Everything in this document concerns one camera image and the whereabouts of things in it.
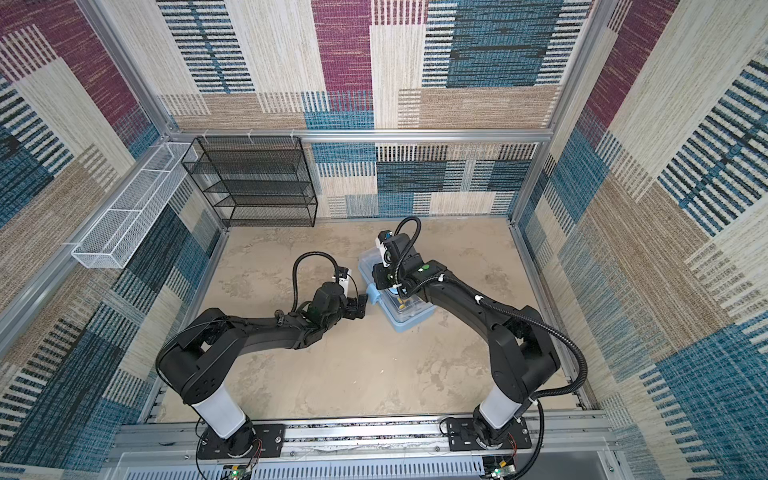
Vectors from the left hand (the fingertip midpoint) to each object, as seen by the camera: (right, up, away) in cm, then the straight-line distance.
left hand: (357, 290), depth 93 cm
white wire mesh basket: (-55, +15, -21) cm, 60 cm away
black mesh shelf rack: (-38, +37, +17) cm, 56 cm away
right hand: (+7, +5, -6) cm, 10 cm away
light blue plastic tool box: (+13, -5, -8) cm, 16 cm away
